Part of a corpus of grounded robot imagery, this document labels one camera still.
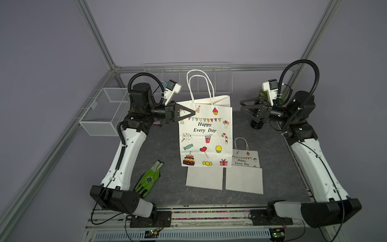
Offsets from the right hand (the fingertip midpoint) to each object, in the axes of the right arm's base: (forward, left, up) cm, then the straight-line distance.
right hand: (240, 105), depth 57 cm
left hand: (-5, +18, -1) cm, 18 cm away
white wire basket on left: (+14, +68, -20) cm, 72 cm away
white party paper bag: (-9, -11, -46) cm, 48 cm away
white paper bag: (-10, +12, -47) cm, 50 cm away
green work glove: (-12, +45, -46) cm, 65 cm away
